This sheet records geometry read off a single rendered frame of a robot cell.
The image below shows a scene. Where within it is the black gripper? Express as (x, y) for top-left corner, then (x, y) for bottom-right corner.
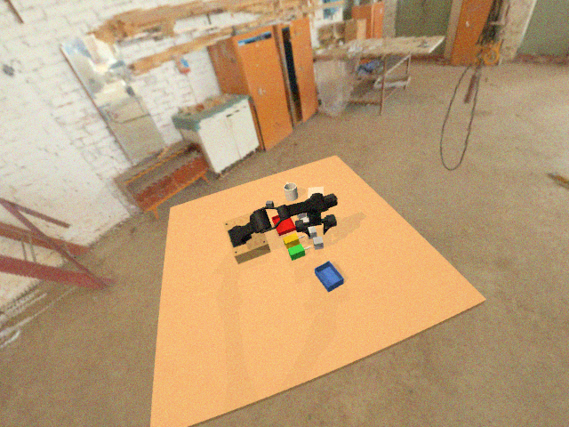
(295, 213), (337, 237)

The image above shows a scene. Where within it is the beige open cylinder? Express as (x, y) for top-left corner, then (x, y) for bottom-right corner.
(284, 182), (298, 201)

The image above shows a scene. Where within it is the blue rectangular tray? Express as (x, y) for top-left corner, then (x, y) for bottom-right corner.
(314, 261), (343, 293)

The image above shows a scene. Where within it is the green block with grey pin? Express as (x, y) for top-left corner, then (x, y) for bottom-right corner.
(288, 244), (311, 261)

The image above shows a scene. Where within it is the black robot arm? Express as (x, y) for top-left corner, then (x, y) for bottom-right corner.
(228, 192), (338, 248)

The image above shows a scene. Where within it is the red tray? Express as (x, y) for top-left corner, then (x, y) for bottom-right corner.
(271, 215), (296, 236)

